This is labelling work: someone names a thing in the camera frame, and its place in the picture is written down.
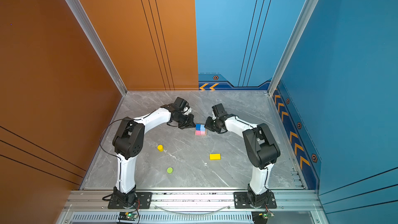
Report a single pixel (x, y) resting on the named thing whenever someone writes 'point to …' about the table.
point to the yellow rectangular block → (215, 156)
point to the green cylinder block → (169, 170)
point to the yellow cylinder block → (160, 147)
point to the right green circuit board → (261, 217)
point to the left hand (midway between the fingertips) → (197, 124)
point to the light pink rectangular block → (202, 132)
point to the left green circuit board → (128, 216)
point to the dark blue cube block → (198, 126)
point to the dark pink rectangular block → (198, 132)
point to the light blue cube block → (202, 128)
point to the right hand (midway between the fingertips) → (204, 126)
